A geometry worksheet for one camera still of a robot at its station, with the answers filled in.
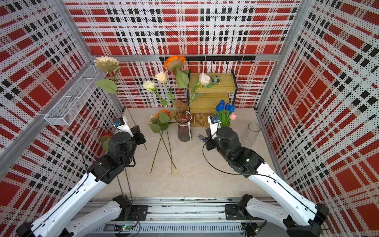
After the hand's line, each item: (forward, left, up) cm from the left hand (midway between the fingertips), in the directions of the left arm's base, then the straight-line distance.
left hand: (141, 127), depth 71 cm
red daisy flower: (+12, +36, -27) cm, 46 cm away
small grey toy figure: (+13, -29, -30) cm, 44 cm away
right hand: (-3, -33, +1) cm, 33 cm away
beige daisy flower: (+21, +4, -28) cm, 35 cm away
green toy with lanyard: (+33, -38, +3) cm, 50 cm away
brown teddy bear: (+25, -28, -25) cm, 45 cm away
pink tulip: (+7, -46, -1) cm, 46 cm away
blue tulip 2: (+13, -40, +1) cm, 42 cm away
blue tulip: (+14, -47, -2) cm, 49 cm away
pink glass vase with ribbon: (+18, -18, -14) cm, 29 cm away
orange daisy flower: (+26, -3, -21) cm, 34 cm away
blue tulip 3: (+16, -44, -3) cm, 47 cm away
